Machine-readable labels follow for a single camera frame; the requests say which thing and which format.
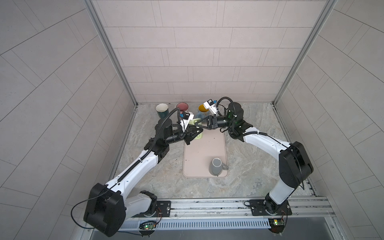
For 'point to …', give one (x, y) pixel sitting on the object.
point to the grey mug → (216, 166)
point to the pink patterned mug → (182, 106)
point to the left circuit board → (147, 225)
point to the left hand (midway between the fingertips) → (204, 130)
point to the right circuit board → (277, 225)
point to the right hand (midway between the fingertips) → (198, 128)
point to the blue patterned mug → (202, 111)
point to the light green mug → (192, 123)
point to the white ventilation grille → (177, 223)
